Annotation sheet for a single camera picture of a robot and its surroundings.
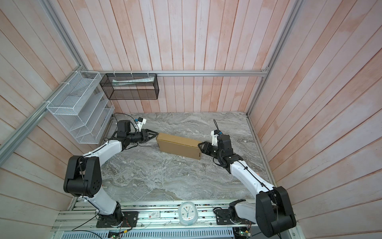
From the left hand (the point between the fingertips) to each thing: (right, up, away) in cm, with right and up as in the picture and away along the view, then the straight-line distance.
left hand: (157, 136), depth 87 cm
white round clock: (+19, -38, -14) cm, 44 cm away
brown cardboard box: (+14, -5, -3) cm, 15 cm away
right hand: (+26, -5, -2) cm, 27 cm away
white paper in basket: (-20, +34, +3) cm, 40 cm away
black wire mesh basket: (-23, +35, +17) cm, 45 cm away
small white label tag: (+1, -39, -13) cm, 41 cm away
